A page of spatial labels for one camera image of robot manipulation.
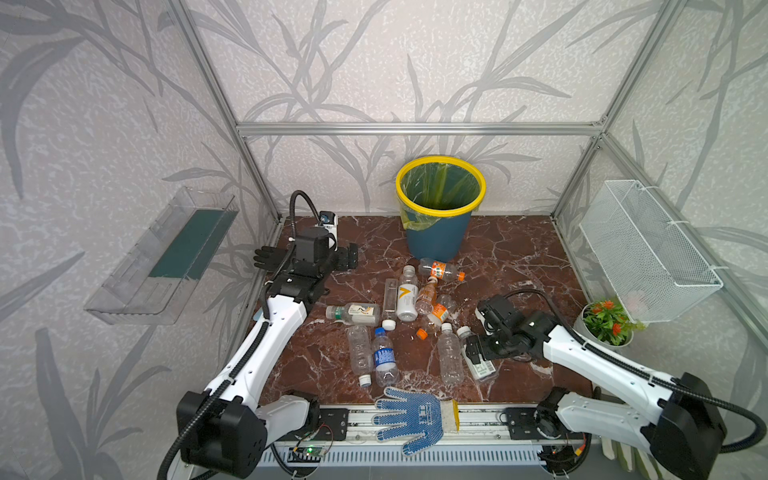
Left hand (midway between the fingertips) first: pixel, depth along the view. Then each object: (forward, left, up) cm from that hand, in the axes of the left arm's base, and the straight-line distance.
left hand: (343, 233), depth 79 cm
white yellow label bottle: (-7, -18, -21) cm, 29 cm away
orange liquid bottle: (-9, -23, -18) cm, 31 cm away
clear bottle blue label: (-30, -12, -21) cm, 39 cm away
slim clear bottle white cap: (-9, -12, -21) cm, 26 cm away
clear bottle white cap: (-23, -5, -21) cm, 32 cm away
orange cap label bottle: (-13, -27, -22) cm, 37 cm away
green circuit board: (-47, +6, -26) cm, 54 cm away
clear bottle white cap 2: (-22, -30, -26) cm, 45 cm away
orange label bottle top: (+3, -29, -22) cm, 37 cm away
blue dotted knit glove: (-38, -22, -25) cm, 51 cm away
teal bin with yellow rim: (+28, -28, -12) cm, 42 cm away
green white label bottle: (-29, -37, -22) cm, 52 cm away
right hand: (-21, -37, -20) cm, 48 cm away
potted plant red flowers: (-20, -68, -10) cm, 72 cm away
